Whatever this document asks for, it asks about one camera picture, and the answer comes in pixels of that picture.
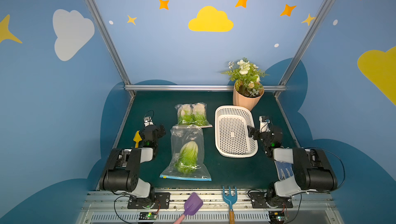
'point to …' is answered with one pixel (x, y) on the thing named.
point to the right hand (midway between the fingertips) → (258, 124)
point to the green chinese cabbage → (187, 162)
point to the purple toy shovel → (192, 205)
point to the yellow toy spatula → (137, 138)
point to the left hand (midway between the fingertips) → (156, 124)
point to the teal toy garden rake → (231, 200)
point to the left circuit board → (147, 216)
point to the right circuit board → (277, 217)
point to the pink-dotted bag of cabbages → (194, 114)
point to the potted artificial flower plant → (248, 88)
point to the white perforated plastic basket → (231, 136)
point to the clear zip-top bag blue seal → (179, 134)
